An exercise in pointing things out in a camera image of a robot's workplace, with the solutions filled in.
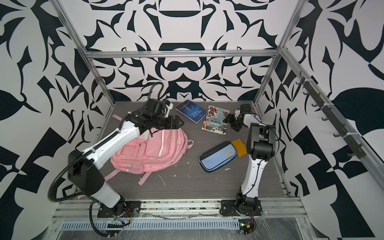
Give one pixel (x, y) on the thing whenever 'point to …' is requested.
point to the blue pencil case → (212, 159)
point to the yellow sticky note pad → (240, 147)
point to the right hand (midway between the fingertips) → (229, 120)
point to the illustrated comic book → (213, 121)
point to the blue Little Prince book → (191, 111)
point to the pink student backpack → (144, 154)
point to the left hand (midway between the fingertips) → (179, 120)
